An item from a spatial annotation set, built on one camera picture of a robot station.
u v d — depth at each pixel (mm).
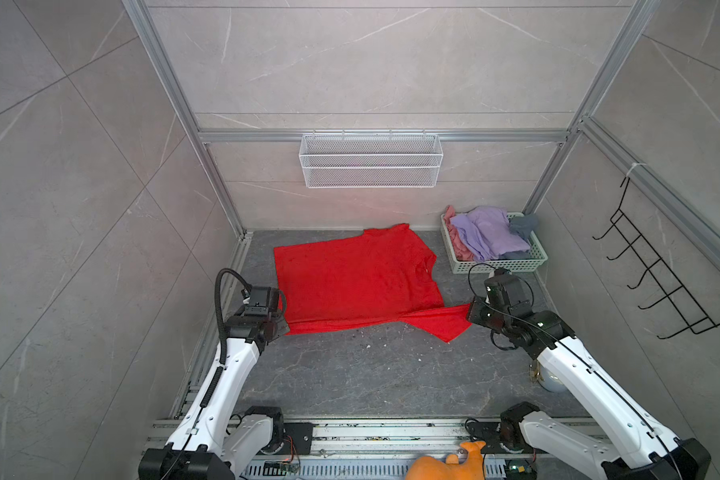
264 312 602
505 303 573
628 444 395
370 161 1007
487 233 1089
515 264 1036
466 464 670
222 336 512
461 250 1044
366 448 729
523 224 1098
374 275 1050
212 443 395
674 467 368
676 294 628
